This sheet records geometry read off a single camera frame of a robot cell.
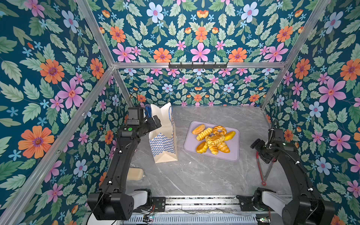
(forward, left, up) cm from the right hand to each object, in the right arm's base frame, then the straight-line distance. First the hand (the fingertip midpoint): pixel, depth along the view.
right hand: (254, 148), depth 81 cm
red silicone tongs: (-16, -5, -12) cm, 20 cm away
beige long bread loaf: (-11, +71, -9) cm, 72 cm away
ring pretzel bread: (+21, +16, -10) cm, 29 cm away
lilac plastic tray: (+11, +38, -12) cm, 41 cm away
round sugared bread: (+19, +32, -6) cm, 38 cm away
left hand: (+9, +57, +17) cm, 60 cm away
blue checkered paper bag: (+1, +53, +9) cm, 54 cm away
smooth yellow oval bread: (+14, +11, -7) cm, 19 cm away
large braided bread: (+8, +22, -2) cm, 24 cm away
